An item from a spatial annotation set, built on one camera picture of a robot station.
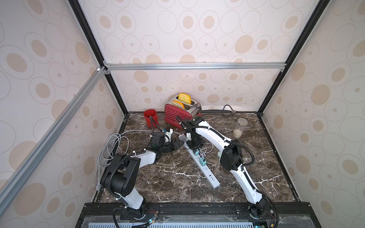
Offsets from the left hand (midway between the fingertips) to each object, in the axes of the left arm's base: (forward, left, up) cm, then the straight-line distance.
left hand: (184, 142), depth 88 cm
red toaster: (+21, -4, +8) cm, 22 cm away
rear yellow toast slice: (+32, 0, +9) cm, 34 cm away
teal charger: (-11, -11, -4) cm, 16 cm away
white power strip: (-14, -12, -8) cm, 20 cm away
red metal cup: (+28, +29, -4) cm, 41 cm away
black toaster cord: (+42, -29, -12) cm, 53 cm away
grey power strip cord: (+6, +54, -13) cm, 56 cm away
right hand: (-1, -9, -6) cm, 11 cm away
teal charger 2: (-5, -8, -4) cm, 10 cm away
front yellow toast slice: (+25, +5, +9) cm, 27 cm away
